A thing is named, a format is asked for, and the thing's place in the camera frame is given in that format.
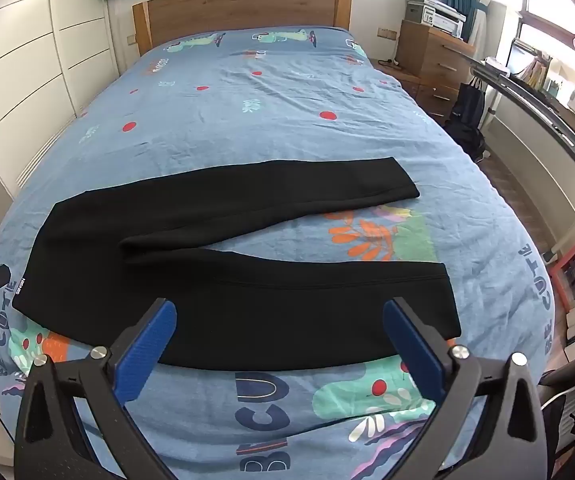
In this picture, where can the red metal frame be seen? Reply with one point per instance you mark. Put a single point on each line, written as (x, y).
(565, 280)

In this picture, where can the printed blue bed sheet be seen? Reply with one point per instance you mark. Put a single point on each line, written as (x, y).
(267, 110)

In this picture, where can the wooden dresser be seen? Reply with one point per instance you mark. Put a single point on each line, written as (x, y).
(432, 52)

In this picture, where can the black pants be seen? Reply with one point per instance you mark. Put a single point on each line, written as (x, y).
(242, 195)

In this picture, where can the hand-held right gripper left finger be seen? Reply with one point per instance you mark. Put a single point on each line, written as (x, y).
(147, 341)

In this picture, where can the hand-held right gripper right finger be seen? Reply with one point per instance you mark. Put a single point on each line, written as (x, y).
(413, 346)

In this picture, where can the black bag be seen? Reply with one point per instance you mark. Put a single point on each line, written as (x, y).
(467, 110)

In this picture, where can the grey desk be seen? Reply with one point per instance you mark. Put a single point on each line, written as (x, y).
(542, 105)

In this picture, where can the wooden headboard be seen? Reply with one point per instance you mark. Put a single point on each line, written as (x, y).
(242, 7)

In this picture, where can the white wardrobe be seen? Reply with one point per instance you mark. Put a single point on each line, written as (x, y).
(17, 60)

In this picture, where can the white printer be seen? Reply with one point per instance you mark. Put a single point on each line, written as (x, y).
(440, 15)

